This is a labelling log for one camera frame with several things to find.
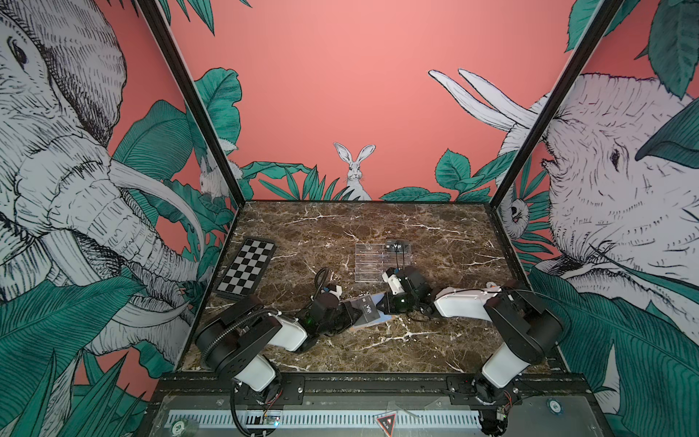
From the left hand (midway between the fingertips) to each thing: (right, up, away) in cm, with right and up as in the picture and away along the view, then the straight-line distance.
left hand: (368, 310), depth 86 cm
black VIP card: (0, 0, +4) cm, 4 cm away
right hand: (+2, +1, +3) cm, 4 cm away
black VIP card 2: (+12, +20, +10) cm, 25 cm away
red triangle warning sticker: (+4, -24, -17) cm, 30 cm away
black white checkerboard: (-44, +9, +7) cm, 45 cm away
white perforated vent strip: (-17, -24, -16) cm, 33 cm away
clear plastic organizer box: (+2, +14, +16) cm, 21 cm away
